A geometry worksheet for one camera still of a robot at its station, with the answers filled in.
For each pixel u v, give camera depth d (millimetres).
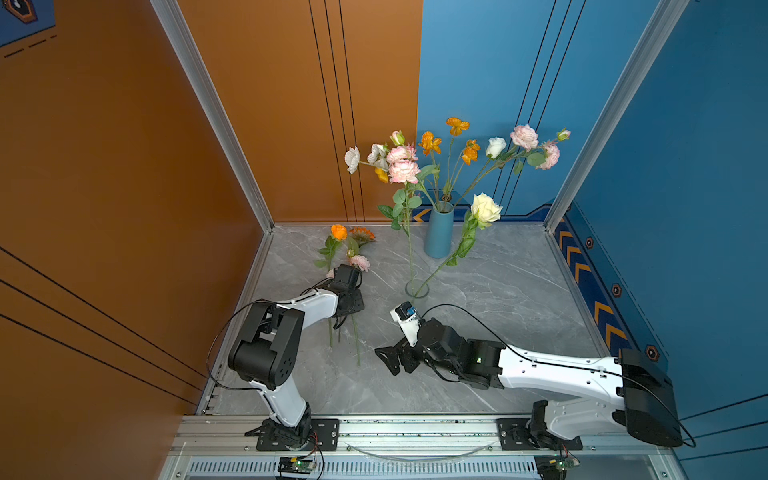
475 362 543
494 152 814
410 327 637
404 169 656
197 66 774
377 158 811
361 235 1109
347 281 773
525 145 790
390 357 653
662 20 709
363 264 1031
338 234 1129
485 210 650
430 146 870
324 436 731
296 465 706
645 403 396
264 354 471
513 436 725
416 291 810
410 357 640
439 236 994
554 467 704
